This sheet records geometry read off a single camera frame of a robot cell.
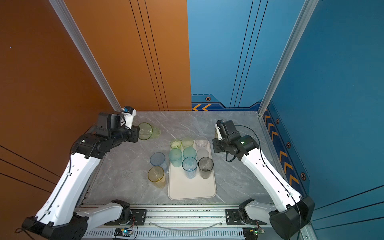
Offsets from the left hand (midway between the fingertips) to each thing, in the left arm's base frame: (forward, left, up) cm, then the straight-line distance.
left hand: (139, 127), depth 70 cm
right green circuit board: (-38, -54, -32) cm, 73 cm away
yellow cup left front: (-14, -6, -22) cm, 27 cm away
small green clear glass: (+9, -13, -28) cm, 32 cm away
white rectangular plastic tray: (-18, -19, -32) cm, 41 cm away
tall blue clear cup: (-6, -6, -21) cm, 22 cm away
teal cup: (-1, -14, -27) cm, 31 cm away
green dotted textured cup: (+9, -21, -25) cm, 33 cm away
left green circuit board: (-38, +8, -34) cm, 51 cm away
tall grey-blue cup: (-6, -23, -28) cm, 37 cm away
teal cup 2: (+2, -23, -26) cm, 35 cm away
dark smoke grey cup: (-7, -32, -26) cm, 42 cm away
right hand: (-2, -36, -10) cm, 38 cm away
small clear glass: (+11, -30, -28) cm, 43 cm away
